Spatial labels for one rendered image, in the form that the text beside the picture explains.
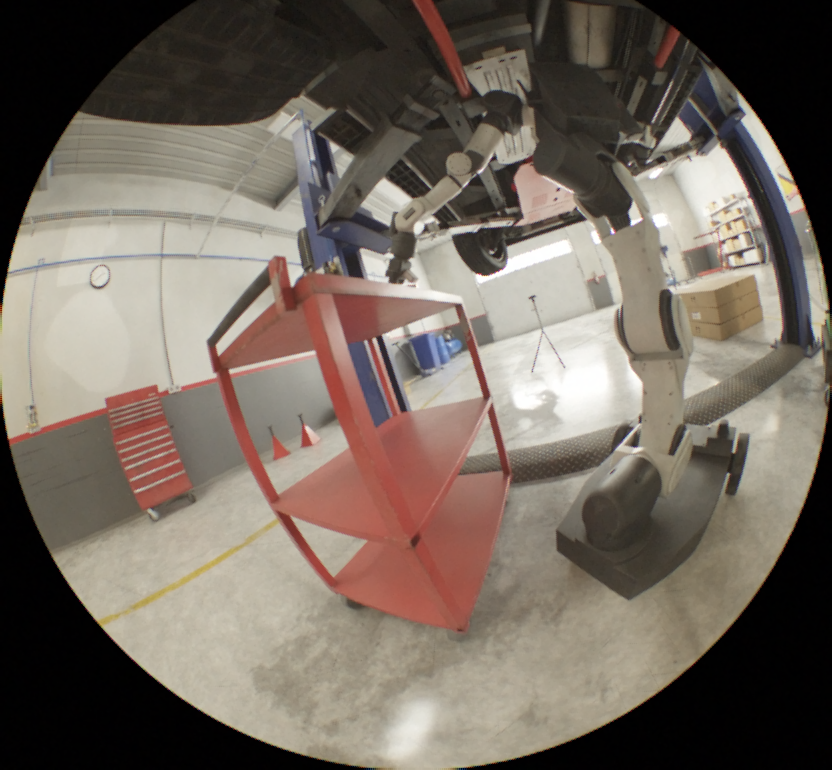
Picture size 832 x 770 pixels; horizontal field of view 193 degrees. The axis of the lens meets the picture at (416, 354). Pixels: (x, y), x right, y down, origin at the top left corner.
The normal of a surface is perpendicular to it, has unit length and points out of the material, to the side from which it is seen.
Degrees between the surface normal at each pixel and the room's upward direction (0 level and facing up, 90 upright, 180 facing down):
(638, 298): 63
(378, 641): 0
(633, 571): 0
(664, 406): 80
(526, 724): 0
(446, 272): 90
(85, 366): 90
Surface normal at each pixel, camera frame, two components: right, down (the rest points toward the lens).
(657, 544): -0.31, -0.95
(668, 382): -0.96, 0.14
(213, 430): 0.85, -0.27
